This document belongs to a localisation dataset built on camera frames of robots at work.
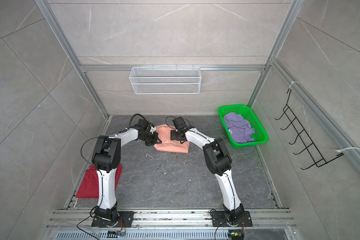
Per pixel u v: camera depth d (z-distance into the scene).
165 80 1.00
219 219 0.73
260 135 1.01
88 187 0.81
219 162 0.57
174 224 0.73
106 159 0.57
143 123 0.88
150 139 0.92
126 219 0.73
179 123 0.81
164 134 1.06
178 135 0.79
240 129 1.08
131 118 0.85
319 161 0.58
